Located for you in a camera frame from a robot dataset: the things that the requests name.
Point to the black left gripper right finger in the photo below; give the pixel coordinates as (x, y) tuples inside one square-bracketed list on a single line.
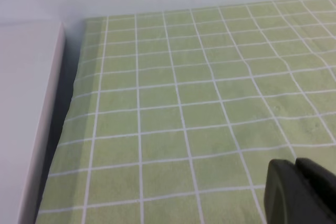
[(320, 179)]

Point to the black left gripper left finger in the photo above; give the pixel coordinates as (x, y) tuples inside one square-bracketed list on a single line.
[(289, 198)]

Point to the green checkered tablecloth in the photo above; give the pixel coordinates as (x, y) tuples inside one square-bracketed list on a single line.
[(175, 115)]

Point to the white box at table edge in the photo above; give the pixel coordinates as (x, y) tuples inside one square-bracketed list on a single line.
[(31, 55)]

